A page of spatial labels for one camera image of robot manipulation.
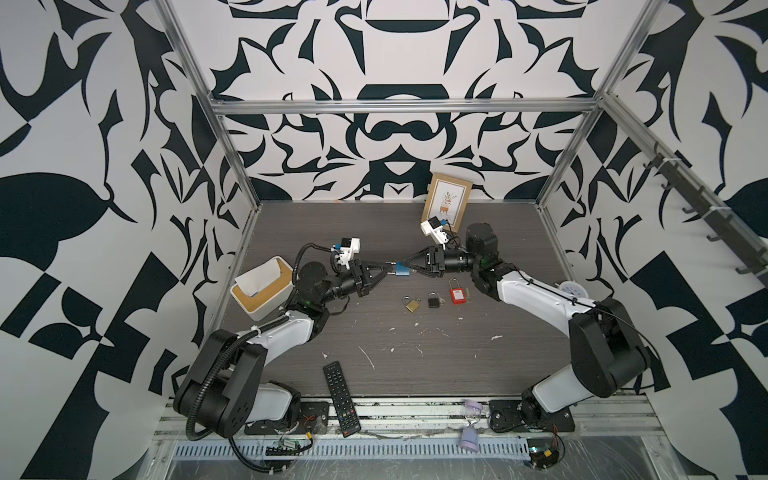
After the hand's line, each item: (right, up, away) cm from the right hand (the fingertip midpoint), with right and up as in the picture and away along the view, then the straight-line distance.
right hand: (407, 266), depth 73 cm
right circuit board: (+32, -44, -2) cm, 54 cm away
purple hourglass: (+14, -40, -3) cm, 42 cm away
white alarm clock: (+54, -9, +21) cm, 58 cm away
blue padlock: (-1, -1, 0) cm, 2 cm away
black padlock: (+10, -13, +21) cm, 27 cm away
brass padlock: (+3, -14, +21) cm, 25 cm away
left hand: (-3, +1, -1) cm, 4 cm away
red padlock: (+17, -11, +21) cm, 29 cm away
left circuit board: (-29, -43, 0) cm, 52 cm away
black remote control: (-16, -34, +3) cm, 37 cm away
